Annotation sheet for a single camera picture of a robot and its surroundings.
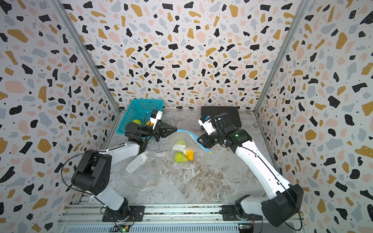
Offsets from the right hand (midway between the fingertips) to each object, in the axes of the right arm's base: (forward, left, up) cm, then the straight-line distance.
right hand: (201, 138), depth 75 cm
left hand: (-1, +12, +6) cm, 13 cm away
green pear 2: (-2, +13, -19) cm, 23 cm away
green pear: (+26, +47, -17) cm, 56 cm away
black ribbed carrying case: (+43, -9, -24) cm, 50 cm away
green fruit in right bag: (+7, +12, -15) cm, 21 cm away
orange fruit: (+1, +25, +10) cm, 27 cm away
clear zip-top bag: (-7, +34, -24) cm, 42 cm away
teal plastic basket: (+43, +51, -22) cm, 70 cm away
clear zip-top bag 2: (0, +9, -12) cm, 15 cm away
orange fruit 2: (+1, +6, -19) cm, 20 cm away
